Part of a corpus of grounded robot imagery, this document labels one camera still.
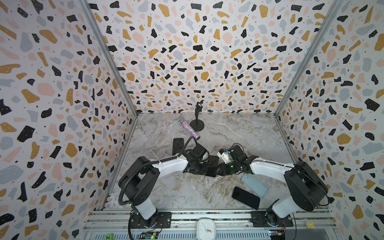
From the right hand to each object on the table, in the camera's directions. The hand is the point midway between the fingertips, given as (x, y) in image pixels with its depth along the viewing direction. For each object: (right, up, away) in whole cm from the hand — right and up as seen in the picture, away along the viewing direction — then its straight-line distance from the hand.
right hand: (214, 170), depth 85 cm
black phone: (+18, -14, -3) cm, 23 cm away
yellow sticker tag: (+46, -23, -13) cm, 53 cm away
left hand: (-3, 0, +1) cm, 3 cm away
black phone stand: (-11, +27, +29) cm, 41 cm away
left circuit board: (-31, -26, -15) cm, 44 cm away
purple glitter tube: (-16, +24, +24) cm, 37 cm away
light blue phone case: (+23, -8, 0) cm, 25 cm away
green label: (-49, -25, -18) cm, 58 cm away
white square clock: (-5, -22, -17) cm, 28 cm away
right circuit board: (+29, -27, -14) cm, 42 cm away
